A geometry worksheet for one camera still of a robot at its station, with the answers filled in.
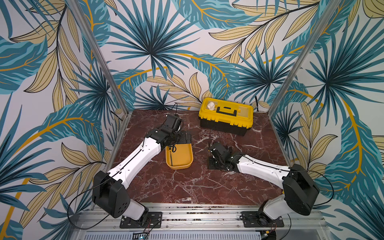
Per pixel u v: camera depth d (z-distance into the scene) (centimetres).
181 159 92
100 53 85
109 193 40
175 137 66
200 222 74
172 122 60
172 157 95
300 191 43
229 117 97
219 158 66
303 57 86
